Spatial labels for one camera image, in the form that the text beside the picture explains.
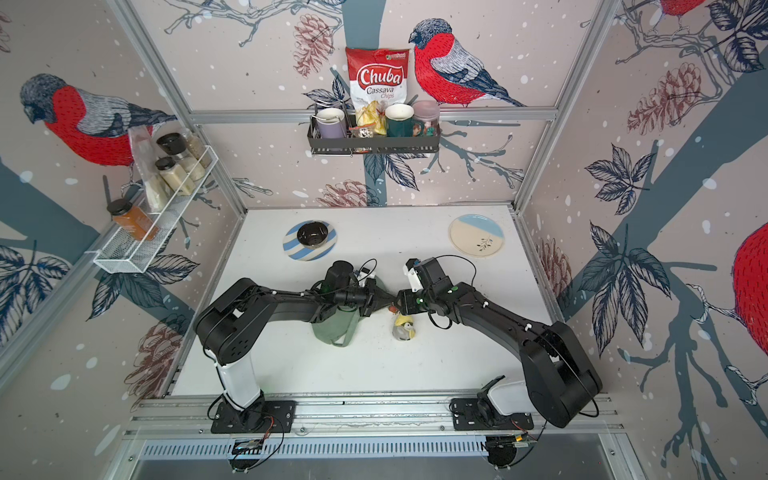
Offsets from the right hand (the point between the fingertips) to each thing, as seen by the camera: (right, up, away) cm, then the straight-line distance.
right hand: (401, 298), depth 86 cm
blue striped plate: (-38, +13, +21) cm, 46 cm away
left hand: (0, +2, -3) cm, 3 cm away
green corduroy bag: (-18, -8, -1) cm, 20 cm away
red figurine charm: (-2, -4, +4) cm, 6 cm away
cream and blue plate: (+30, +18, +25) cm, 43 cm away
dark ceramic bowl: (-32, +19, +21) cm, 43 cm away
